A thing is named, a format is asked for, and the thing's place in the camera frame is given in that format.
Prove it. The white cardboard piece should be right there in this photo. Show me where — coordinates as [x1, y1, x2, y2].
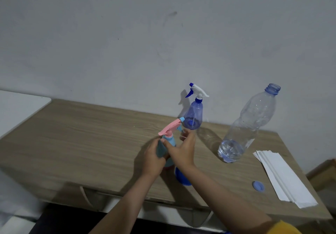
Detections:
[0, 215, 36, 234]

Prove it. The wooden chair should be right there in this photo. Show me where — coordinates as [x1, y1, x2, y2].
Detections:
[306, 158, 336, 192]

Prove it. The clear plastic water bottle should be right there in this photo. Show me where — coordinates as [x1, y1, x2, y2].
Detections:
[217, 83, 281, 163]

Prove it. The black panel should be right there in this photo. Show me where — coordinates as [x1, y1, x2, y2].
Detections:
[29, 204, 226, 234]

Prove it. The person's left hand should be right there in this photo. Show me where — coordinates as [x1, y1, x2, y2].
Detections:
[141, 138, 170, 179]

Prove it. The transparent blue spray bottle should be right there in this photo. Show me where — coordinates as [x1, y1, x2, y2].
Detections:
[182, 101, 204, 131]

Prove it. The white cabinet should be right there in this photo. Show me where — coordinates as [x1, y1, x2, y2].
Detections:
[0, 90, 52, 226]

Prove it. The person's yellow right sleeve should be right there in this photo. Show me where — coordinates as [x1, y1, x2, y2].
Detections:
[265, 220, 302, 234]

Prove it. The white and blue spray head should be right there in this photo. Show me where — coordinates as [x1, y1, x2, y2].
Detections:
[185, 82, 210, 103]

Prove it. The person's left forearm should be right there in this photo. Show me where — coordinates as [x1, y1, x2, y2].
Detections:
[89, 173, 161, 234]

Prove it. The blue plastic funnel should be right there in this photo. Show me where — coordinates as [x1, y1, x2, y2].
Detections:
[174, 167, 192, 186]

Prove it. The stack of white paper towels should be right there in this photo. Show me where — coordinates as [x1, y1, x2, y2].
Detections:
[253, 150, 319, 209]

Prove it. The pink spray head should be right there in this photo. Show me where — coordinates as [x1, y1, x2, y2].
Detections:
[158, 117, 185, 138]

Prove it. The person's right forearm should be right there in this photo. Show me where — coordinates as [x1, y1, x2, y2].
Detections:
[181, 165, 273, 234]

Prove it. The person's right hand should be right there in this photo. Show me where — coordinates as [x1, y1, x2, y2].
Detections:
[160, 129, 197, 171]

